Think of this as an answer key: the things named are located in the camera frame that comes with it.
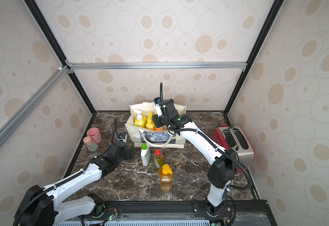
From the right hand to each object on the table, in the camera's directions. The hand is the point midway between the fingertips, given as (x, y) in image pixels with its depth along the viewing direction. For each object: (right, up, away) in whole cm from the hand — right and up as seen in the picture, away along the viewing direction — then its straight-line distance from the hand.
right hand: (162, 114), depth 81 cm
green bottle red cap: (-2, -24, -5) cm, 25 cm away
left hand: (-19, -19, +3) cm, 27 cm away
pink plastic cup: (-46, -12, +13) cm, 49 cm away
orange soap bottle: (-8, -6, +4) cm, 11 cm away
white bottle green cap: (-9, -23, -1) cm, 25 cm away
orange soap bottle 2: (-3, -8, +2) cm, 9 cm away
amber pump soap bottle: (+2, -32, -14) cm, 35 cm away
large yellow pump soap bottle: (-14, -3, +5) cm, 15 cm away
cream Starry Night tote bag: (-6, -14, +6) cm, 17 cm away
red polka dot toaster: (+43, -13, 0) cm, 45 cm away
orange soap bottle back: (-8, -1, +6) cm, 10 cm away
